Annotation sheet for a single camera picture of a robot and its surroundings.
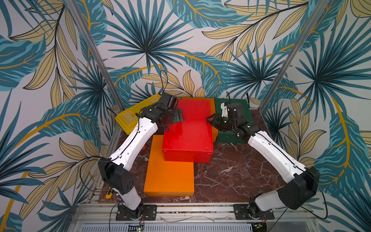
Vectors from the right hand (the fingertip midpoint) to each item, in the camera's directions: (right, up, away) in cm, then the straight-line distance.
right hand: (207, 118), depth 77 cm
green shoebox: (+9, -9, -9) cm, 16 cm away
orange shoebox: (-22, -31, -2) cm, 38 cm away
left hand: (-16, 0, +1) cm, 16 cm away
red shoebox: (-7, -15, +29) cm, 33 cm away
